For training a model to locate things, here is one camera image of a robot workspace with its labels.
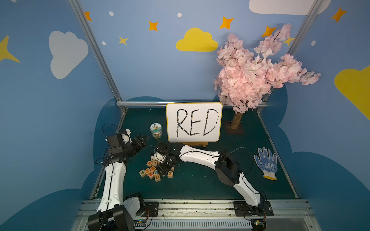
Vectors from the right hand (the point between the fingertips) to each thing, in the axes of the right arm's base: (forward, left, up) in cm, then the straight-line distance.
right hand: (164, 168), depth 85 cm
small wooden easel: (+18, -24, 0) cm, 30 cm away
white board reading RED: (+26, -17, +14) cm, 34 cm away
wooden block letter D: (-6, +3, -1) cm, 7 cm away
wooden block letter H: (-2, +10, -1) cm, 10 cm away
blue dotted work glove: (+8, -65, -4) cm, 66 cm away
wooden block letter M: (-3, -4, -1) cm, 5 cm away
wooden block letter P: (-4, +13, -1) cm, 13 cm away
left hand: (+10, +11, +15) cm, 21 cm away
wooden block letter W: (-3, +4, 0) cm, 5 cm away
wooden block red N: (-4, +7, -1) cm, 9 cm away
